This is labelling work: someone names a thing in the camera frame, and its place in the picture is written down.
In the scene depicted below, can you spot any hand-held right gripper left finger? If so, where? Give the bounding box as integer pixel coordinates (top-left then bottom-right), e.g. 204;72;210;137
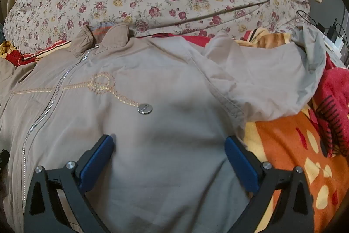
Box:
23;134;115;233

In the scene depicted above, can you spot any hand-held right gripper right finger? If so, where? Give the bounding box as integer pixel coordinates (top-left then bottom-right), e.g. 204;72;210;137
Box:
224;135;314;233

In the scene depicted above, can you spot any beige zip jacket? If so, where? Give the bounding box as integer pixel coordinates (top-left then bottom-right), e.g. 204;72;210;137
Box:
0;23;328;233

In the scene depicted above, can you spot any orange red printed blanket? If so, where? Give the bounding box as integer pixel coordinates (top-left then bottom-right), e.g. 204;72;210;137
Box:
0;27;349;233

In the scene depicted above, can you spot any white charger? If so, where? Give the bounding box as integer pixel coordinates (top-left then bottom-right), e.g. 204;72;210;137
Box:
334;35;347;50

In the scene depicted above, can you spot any black charger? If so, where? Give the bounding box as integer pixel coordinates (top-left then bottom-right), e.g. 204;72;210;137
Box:
326;26;339;41

